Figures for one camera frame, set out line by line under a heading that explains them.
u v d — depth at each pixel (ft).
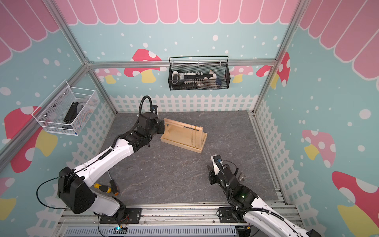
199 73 2.99
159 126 2.36
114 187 2.69
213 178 2.28
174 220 2.42
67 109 2.38
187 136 3.54
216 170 2.24
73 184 1.33
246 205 1.76
